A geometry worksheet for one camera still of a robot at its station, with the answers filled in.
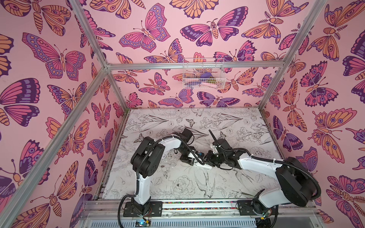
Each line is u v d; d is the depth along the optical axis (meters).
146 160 0.51
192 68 0.95
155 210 0.73
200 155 0.78
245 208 0.73
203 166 0.88
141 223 0.72
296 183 0.43
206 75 0.96
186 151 0.83
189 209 0.75
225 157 0.68
